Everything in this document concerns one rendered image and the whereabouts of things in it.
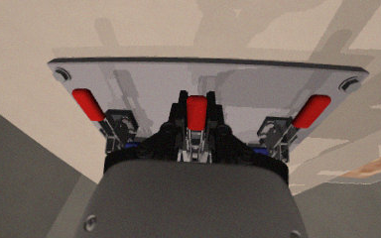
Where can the dark blue flat plate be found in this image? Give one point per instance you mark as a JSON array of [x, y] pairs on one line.
[[137, 140]]

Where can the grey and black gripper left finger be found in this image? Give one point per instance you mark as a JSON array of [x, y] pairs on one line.
[[164, 145]]

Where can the grey fixture plate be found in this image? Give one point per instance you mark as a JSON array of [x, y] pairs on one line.
[[249, 90]]

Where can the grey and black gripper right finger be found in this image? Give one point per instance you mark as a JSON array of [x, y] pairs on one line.
[[228, 149]]

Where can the grey stepped metal block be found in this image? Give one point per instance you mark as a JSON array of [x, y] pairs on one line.
[[205, 149]]

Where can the dark blue rectangular block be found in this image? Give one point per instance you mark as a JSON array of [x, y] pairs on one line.
[[257, 148]]

